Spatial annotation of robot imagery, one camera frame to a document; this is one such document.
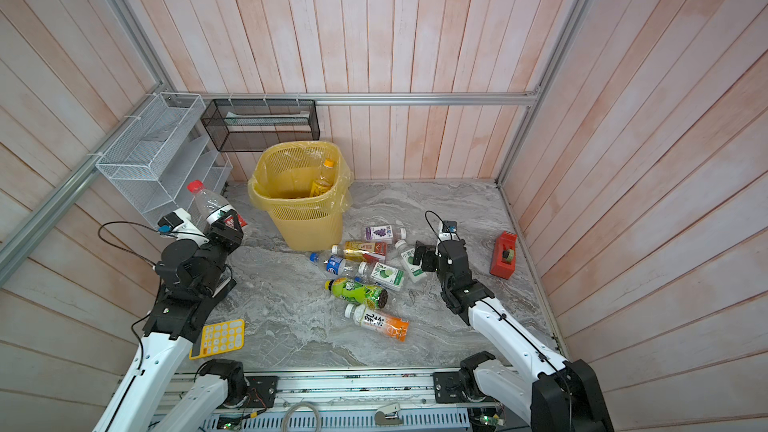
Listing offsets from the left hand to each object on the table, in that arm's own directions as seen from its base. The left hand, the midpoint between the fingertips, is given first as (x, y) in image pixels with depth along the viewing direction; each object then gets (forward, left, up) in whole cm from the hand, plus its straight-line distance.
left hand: (235, 220), depth 70 cm
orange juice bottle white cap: (-16, -37, -26) cm, 48 cm away
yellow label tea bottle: (+24, -16, -13) cm, 31 cm away
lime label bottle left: (-1, -36, -27) cm, 45 cm away
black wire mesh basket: (+47, +13, -6) cm, 49 cm away
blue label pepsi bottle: (+2, -22, -25) cm, 33 cm away
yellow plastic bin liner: (+28, -3, -11) cm, 30 cm away
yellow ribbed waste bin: (+12, -13, -19) cm, 26 cm away
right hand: (+4, -50, -16) cm, 53 cm away
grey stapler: (-36, -37, -28) cm, 59 cm away
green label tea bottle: (-7, -28, -23) cm, 37 cm away
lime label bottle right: (0, -46, -26) cm, 53 cm away
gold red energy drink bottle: (+6, -31, -24) cm, 40 cm away
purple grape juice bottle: (+15, -36, -27) cm, 48 cm away
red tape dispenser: (+4, -73, -24) cm, 77 cm away
